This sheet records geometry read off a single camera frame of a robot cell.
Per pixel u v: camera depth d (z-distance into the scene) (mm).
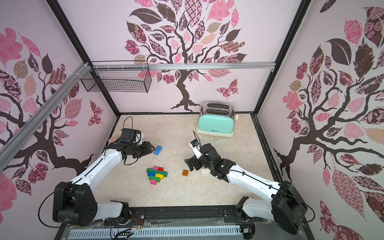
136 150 713
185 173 874
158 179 854
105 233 696
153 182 839
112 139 1066
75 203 403
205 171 875
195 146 684
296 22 739
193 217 757
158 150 953
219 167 596
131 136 680
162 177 854
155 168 880
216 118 976
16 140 522
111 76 945
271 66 939
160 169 884
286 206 402
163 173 871
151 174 856
